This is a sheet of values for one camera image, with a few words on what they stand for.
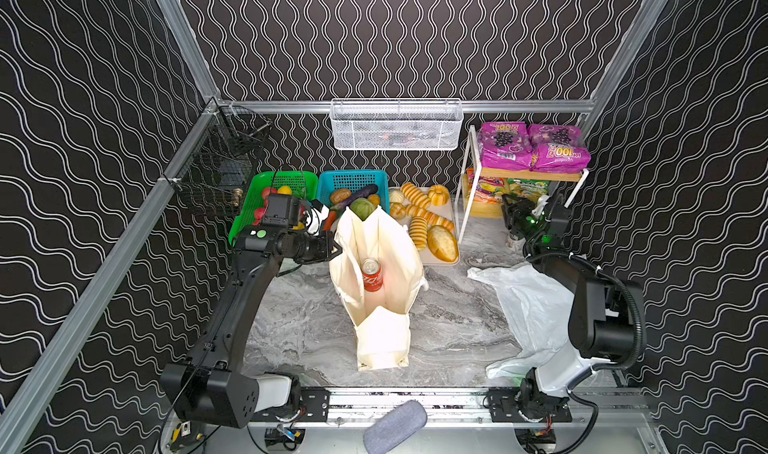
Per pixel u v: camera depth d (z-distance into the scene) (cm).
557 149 76
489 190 97
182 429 69
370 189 117
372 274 87
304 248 62
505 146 80
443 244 100
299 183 116
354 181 117
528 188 98
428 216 110
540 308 90
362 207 103
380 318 61
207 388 37
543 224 71
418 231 106
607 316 48
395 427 70
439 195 117
